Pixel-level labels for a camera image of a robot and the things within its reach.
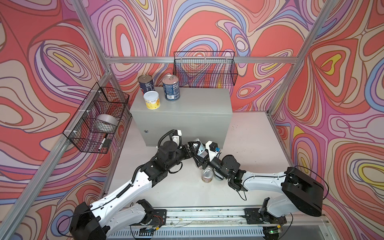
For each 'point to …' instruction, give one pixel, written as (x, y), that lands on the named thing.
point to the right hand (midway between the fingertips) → (196, 151)
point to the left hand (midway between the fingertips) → (198, 144)
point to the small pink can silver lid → (207, 175)
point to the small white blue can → (218, 178)
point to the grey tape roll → (105, 123)
